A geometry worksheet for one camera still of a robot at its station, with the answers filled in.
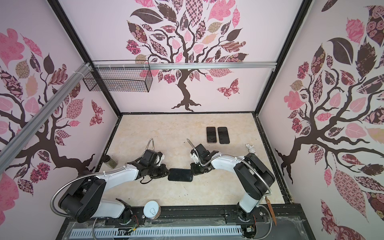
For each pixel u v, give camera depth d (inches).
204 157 27.5
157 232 27.4
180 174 33.7
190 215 29.2
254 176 18.1
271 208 29.8
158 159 29.4
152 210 27.9
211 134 42.0
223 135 42.0
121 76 37.3
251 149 38.2
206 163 25.4
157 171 30.6
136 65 36.3
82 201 16.6
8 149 19.7
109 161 33.6
